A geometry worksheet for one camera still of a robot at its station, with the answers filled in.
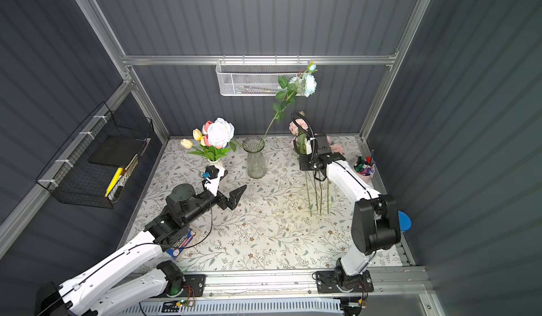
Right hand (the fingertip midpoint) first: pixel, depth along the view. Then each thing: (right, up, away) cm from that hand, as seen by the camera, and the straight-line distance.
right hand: (307, 160), depth 90 cm
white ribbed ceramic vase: (-38, -1, -1) cm, 38 cm away
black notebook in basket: (-73, +4, -13) cm, 74 cm away
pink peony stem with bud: (-5, +13, -10) cm, 17 cm away
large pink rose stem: (+11, -15, +8) cm, 20 cm away
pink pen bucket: (+25, -3, +1) cm, 25 cm away
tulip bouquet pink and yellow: (-42, +6, -10) cm, 44 cm away
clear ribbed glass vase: (-24, -2, +15) cm, 28 cm away
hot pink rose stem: (+5, -16, +6) cm, 18 cm away
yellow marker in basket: (-69, -4, -17) cm, 72 cm away
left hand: (-27, -7, -22) cm, 35 cm away
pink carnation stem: (+2, -20, +3) cm, 21 cm away
